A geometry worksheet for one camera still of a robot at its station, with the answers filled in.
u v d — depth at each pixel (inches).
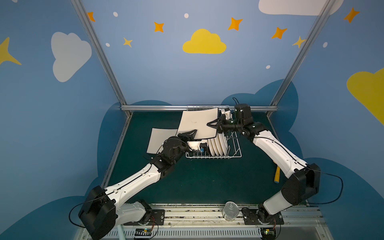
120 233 27.2
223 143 34.7
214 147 33.8
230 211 28.3
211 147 33.6
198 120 32.8
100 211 15.4
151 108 47.6
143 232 28.7
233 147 37.4
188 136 26.0
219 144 33.9
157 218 29.0
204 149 24.5
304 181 16.4
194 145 25.6
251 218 29.3
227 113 29.5
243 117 24.1
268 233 28.9
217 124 27.8
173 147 21.6
